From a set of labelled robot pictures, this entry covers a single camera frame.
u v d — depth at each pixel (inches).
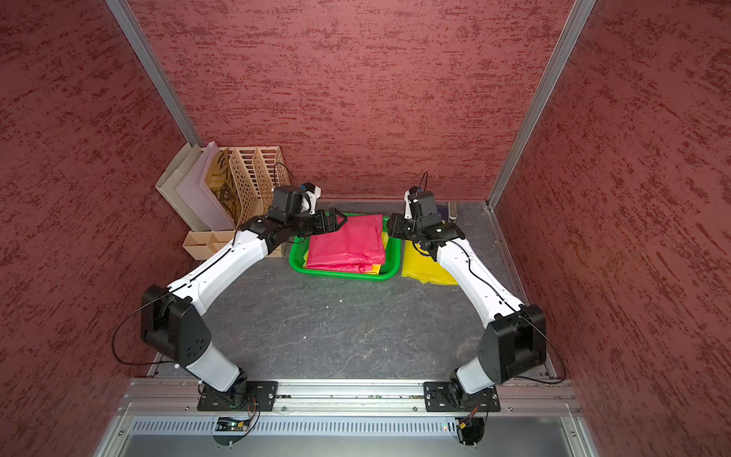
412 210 25.8
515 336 16.7
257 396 29.1
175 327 17.1
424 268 40.7
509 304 17.4
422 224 24.1
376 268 36.3
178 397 29.8
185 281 18.4
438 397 29.0
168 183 33.4
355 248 36.6
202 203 34.7
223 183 39.2
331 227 28.7
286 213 24.9
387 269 38.5
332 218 28.8
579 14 28.0
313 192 30.2
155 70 31.9
